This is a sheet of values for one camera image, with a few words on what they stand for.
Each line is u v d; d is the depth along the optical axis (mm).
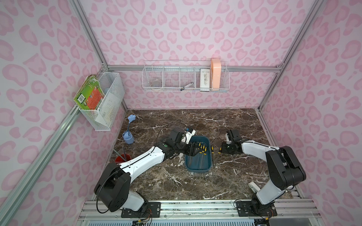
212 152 944
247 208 721
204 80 911
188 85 970
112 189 417
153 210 733
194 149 718
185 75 979
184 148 719
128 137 952
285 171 464
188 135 751
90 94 719
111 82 816
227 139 813
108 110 830
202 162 901
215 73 833
